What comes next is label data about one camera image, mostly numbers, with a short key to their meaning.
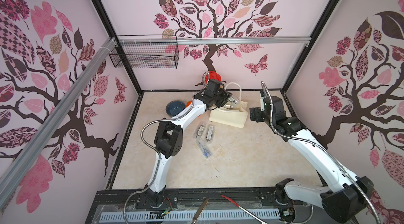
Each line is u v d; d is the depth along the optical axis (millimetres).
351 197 368
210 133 949
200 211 710
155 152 551
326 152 438
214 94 763
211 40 931
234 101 890
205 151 880
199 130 972
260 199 740
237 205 713
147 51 949
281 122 548
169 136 563
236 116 900
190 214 699
